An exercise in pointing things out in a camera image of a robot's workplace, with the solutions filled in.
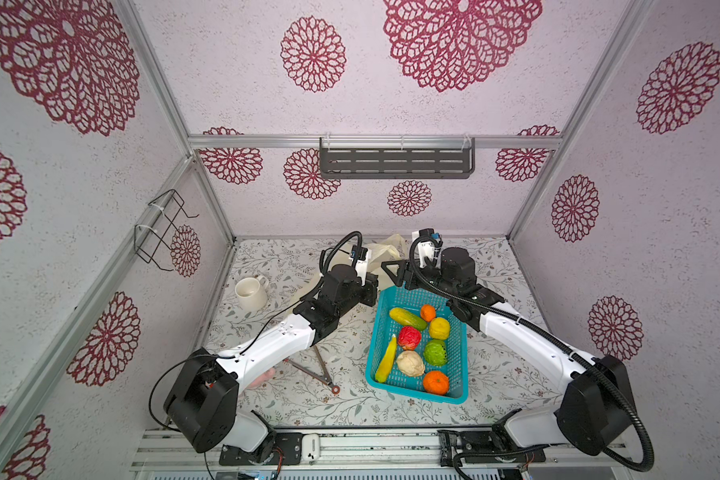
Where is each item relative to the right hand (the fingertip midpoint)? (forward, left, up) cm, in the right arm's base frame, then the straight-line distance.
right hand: (389, 258), depth 76 cm
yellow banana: (-16, -1, -27) cm, 31 cm away
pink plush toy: (-23, +33, -22) cm, 46 cm away
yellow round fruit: (-6, -16, -24) cm, 30 cm away
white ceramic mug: (+5, +44, -24) cm, 50 cm away
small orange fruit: (0, -13, -25) cm, 28 cm away
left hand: (-1, +4, -8) cm, 8 cm away
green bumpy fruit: (-15, -14, -23) cm, 31 cm away
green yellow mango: (-2, -7, -26) cm, 27 cm away
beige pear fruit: (-18, -6, -23) cm, 30 cm away
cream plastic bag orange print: (+3, +3, -1) cm, 4 cm away
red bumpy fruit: (-10, -7, -24) cm, 27 cm away
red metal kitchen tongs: (-21, +17, -27) cm, 38 cm away
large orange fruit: (-22, -13, -25) cm, 36 cm away
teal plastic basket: (-4, +1, -28) cm, 29 cm away
